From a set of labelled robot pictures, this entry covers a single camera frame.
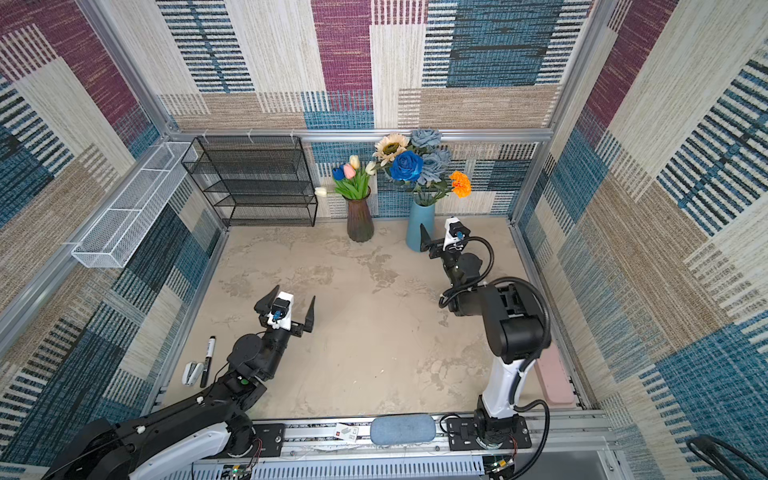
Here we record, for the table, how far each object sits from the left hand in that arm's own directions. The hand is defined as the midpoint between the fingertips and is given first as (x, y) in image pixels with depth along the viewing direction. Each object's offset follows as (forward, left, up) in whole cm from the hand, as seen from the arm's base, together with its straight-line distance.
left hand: (293, 289), depth 76 cm
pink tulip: (+37, -13, +9) cm, 40 cm away
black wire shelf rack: (+48, +23, -3) cm, 53 cm away
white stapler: (-13, +30, -20) cm, 38 cm away
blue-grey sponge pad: (-28, -23, -18) cm, 41 cm away
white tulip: (+35, -3, +2) cm, 35 cm away
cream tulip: (+38, -19, +9) cm, 43 cm away
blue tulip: (+36, -10, +8) cm, 38 cm away
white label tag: (-28, -13, -20) cm, 37 cm away
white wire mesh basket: (+6, +40, +13) cm, 42 cm away
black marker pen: (-8, +27, -21) cm, 35 cm away
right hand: (+21, -39, +2) cm, 44 cm away
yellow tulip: (+40, -14, +10) cm, 43 cm away
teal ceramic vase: (+30, -37, -4) cm, 48 cm away
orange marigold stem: (+25, -44, +12) cm, 52 cm away
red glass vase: (+34, -15, -12) cm, 39 cm away
